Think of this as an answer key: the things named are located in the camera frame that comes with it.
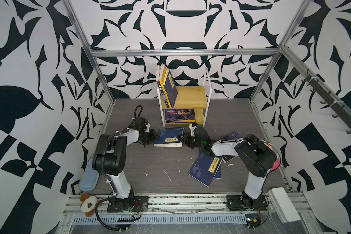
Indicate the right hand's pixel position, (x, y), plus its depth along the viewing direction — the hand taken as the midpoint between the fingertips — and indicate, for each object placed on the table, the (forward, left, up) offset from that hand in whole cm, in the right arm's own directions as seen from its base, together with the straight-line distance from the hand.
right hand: (176, 136), depth 90 cm
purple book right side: (+5, -37, -8) cm, 38 cm away
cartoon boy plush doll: (-16, -55, -1) cm, 57 cm away
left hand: (+4, +13, -6) cm, 14 cm away
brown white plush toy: (-35, +43, -3) cm, 55 cm away
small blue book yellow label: (+1, +5, -3) cm, 6 cm away
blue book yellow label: (-17, -16, -7) cm, 25 cm away
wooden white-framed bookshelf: (+20, -11, +13) cm, 26 cm away
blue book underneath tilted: (-21, -23, -7) cm, 32 cm away
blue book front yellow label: (+19, +3, +21) cm, 29 cm away
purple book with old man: (+17, +3, 0) cm, 17 cm away
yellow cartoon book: (+12, -3, -2) cm, 13 cm away
